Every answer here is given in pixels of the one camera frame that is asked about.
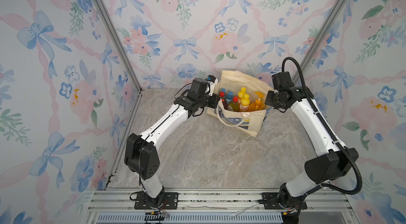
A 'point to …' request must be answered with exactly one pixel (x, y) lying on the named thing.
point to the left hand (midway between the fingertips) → (221, 97)
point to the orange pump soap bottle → (257, 105)
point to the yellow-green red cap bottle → (234, 104)
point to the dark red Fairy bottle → (224, 102)
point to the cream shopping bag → (250, 122)
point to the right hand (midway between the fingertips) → (273, 99)
